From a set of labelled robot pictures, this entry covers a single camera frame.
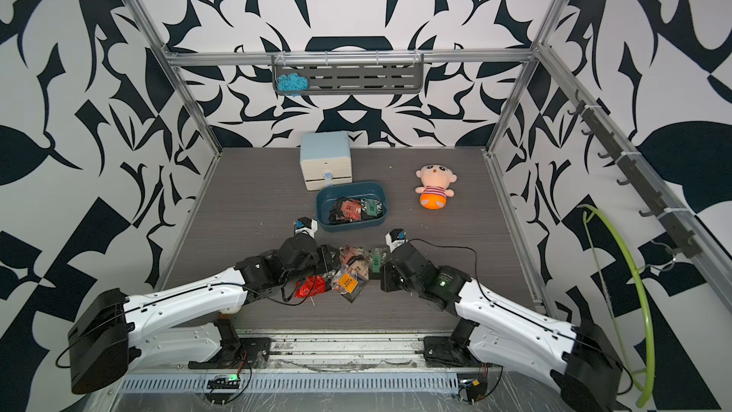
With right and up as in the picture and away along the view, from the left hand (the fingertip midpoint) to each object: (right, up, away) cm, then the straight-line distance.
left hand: (334, 248), depth 80 cm
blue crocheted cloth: (-15, +50, +12) cm, 53 cm away
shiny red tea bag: (-7, -11, +2) cm, 14 cm away
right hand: (+11, -5, -1) cm, 12 cm away
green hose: (+58, -18, -30) cm, 68 cm away
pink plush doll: (+34, +18, +22) cm, 44 cm away
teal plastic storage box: (-4, +10, +20) cm, 23 cm away
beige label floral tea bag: (+6, -6, +9) cm, 13 cm away
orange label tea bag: (+4, -12, +5) cm, 13 cm away
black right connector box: (+36, -32, -8) cm, 49 cm away
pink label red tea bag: (+4, +8, +18) cm, 21 cm away
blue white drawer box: (-5, +26, +18) cm, 32 cm away
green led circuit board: (-27, -32, -7) cm, 42 cm away
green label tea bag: (+11, +9, +20) cm, 24 cm away
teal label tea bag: (+12, -3, +1) cm, 12 cm away
